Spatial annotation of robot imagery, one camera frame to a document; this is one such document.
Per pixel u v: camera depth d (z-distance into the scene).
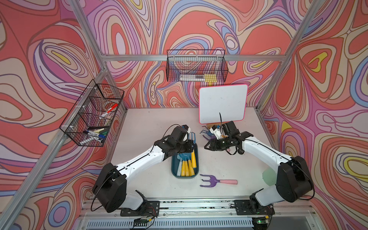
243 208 0.72
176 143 0.62
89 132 0.72
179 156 0.91
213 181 0.82
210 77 0.82
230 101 0.99
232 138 0.66
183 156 0.89
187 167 0.85
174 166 0.87
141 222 0.71
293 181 0.43
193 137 0.82
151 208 0.73
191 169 0.82
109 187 0.41
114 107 0.77
